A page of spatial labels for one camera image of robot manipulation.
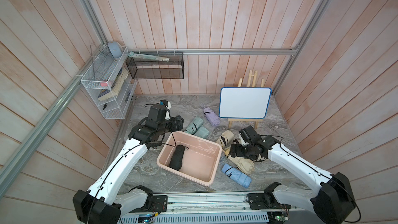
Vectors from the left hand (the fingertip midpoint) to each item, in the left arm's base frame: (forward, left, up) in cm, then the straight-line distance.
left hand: (177, 123), depth 76 cm
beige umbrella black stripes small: (+2, -28, -20) cm, 34 cm away
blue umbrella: (-20, -31, -19) cm, 42 cm away
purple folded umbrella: (+21, -20, -22) cm, 36 cm away
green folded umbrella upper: (+14, -10, -20) cm, 27 cm away
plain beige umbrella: (-15, -36, -17) cm, 43 cm away
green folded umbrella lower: (+8, -14, -21) cm, 27 cm away
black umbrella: (-13, +2, -20) cm, 24 cm away
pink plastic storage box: (-9, -13, -22) cm, 27 cm away
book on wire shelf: (+17, +33, +9) cm, 38 cm away
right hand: (-8, -32, -16) cm, 36 cm away
